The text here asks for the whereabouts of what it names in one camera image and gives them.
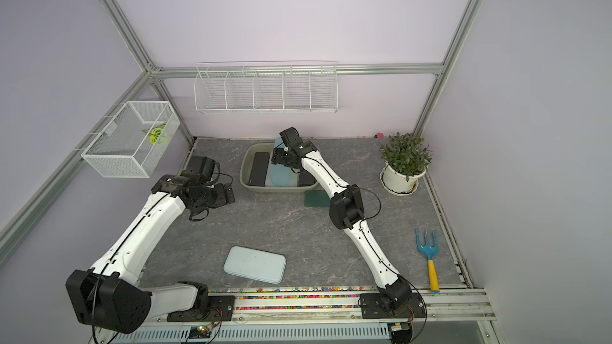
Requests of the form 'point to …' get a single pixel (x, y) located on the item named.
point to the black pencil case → (259, 169)
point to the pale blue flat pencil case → (255, 263)
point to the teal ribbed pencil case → (283, 175)
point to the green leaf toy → (154, 132)
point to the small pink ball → (380, 135)
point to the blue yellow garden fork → (431, 251)
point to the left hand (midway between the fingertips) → (221, 202)
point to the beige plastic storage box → (245, 166)
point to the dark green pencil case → (317, 198)
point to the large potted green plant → (406, 158)
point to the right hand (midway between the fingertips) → (279, 157)
